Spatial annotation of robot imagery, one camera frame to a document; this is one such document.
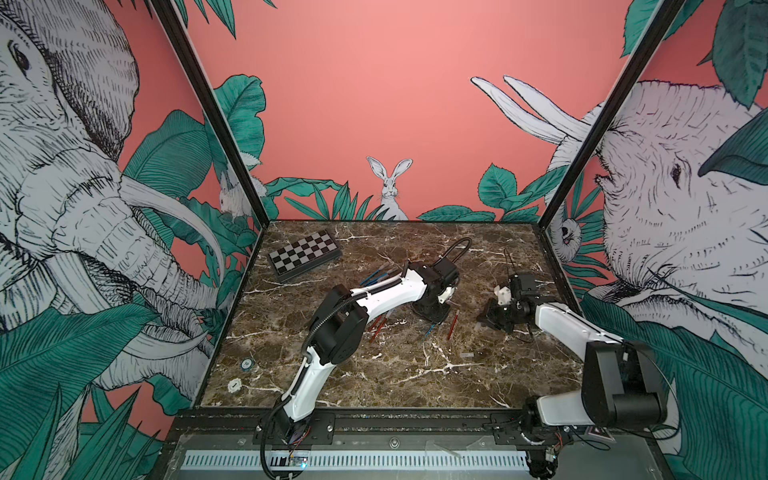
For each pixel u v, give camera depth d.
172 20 0.70
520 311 0.66
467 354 0.87
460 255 1.14
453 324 0.93
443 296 0.79
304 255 1.05
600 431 0.74
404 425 0.76
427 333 0.86
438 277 0.67
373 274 1.04
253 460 0.70
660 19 0.70
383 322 0.93
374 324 0.93
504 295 0.85
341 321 0.54
